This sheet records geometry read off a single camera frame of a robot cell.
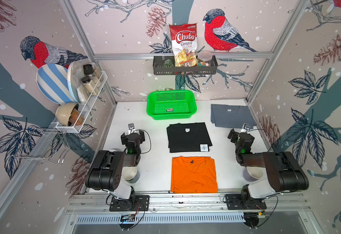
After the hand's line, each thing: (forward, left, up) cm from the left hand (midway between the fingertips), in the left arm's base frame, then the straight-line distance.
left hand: (134, 128), depth 93 cm
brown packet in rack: (-12, +18, +27) cm, 35 cm away
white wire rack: (-5, +17, +26) cm, 32 cm away
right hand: (0, -69, -1) cm, 69 cm away
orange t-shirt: (-26, -38, -9) cm, 47 cm away
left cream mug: (-27, -1, -7) cm, 28 cm away
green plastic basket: (+30, -23, -9) cm, 39 cm away
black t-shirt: (0, -39, -11) cm, 41 cm away
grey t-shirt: (+19, -72, -11) cm, 75 cm away
